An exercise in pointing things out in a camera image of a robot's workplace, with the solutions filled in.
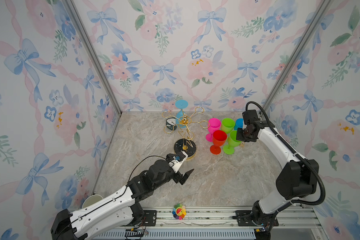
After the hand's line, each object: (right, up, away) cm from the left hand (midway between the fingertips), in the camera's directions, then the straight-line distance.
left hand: (186, 161), depth 71 cm
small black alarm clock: (-10, +20, +37) cm, 44 cm away
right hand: (+33, +11, +17) cm, 39 cm away
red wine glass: (+20, +10, +17) cm, 28 cm away
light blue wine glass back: (-3, +22, +7) cm, 23 cm away
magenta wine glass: (+19, +18, +25) cm, 36 cm away
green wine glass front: (+28, +18, +26) cm, 42 cm away
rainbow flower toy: (-4, -26, +4) cm, 27 cm away
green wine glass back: (+27, +8, +14) cm, 31 cm away
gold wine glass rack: (0, +5, +22) cm, 22 cm away
